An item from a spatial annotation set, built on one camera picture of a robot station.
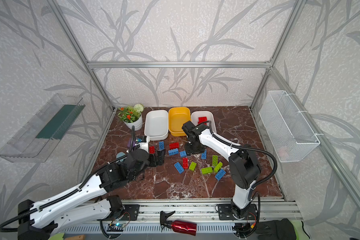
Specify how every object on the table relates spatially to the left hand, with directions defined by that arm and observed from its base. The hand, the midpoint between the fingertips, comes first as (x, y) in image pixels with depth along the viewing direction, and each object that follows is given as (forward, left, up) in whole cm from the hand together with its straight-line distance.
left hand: (161, 147), depth 73 cm
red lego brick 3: (+35, -23, -21) cm, 47 cm away
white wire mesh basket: (-3, -57, +14) cm, 59 cm away
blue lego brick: (+12, +4, -20) cm, 24 cm away
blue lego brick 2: (+8, -4, -20) cm, 22 cm away
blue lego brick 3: (+6, -10, -21) cm, 24 cm away
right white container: (+37, -18, -17) cm, 44 cm away
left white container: (+28, +10, -19) cm, 35 cm away
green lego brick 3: (-4, -25, -20) cm, 32 cm away
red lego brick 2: (0, -12, -20) cm, 23 cm away
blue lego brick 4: (+5, -23, -20) cm, 31 cm away
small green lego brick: (-1, -16, -21) cm, 26 cm away
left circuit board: (-31, +21, -23) cm, 44 cm away
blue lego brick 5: (-2, -8, -21) cm, 23 cm away
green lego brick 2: (-3, -31, -19) cm, 36 cm away
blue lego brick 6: (-7, -32, -20) cm, 38 cm away
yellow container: (+35, -5, -18) cm, 40 cm away
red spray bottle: (-31, -10, -16) cm, 37 cm away
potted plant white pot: (+25, +24, -17) cm, 39 cm away
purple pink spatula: (+14, +26, -19) cm, 35 cm away
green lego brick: (+3, -30, -20) cm, 36 cm away
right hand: (+7, -15, -13) cm, 21 cm away
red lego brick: (+12, -4, -20) cm, 24 cm away
